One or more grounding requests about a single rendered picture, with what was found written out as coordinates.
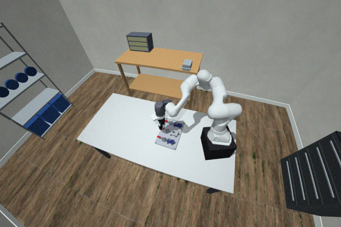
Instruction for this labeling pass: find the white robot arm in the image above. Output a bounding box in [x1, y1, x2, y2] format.
[151, 70, 242, 146]

